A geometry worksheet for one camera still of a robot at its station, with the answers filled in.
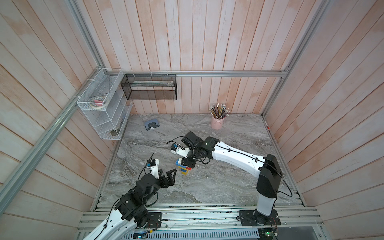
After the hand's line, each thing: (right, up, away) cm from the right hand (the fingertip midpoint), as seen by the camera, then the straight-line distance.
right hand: (183, 160), depth 81 cm
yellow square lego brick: (0, -9, +7) cm, 12 cm away
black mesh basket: (-25, +47, +23) cm, 58 cm away
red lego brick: (+3, -5, +1) cm, 6 cm away
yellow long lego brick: (+1, -5, +1) cm, 5 cm away
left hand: (-7, -6, -4) cm, 10 cm away
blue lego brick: (-3, -2, -1) cm, 4 cm away
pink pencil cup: (+23, +21, +25) cm, 40 cm away
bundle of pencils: (+26, +30, +26) cm, 47 cm away
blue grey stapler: (-25, +21, +30) cm, 45 cm away
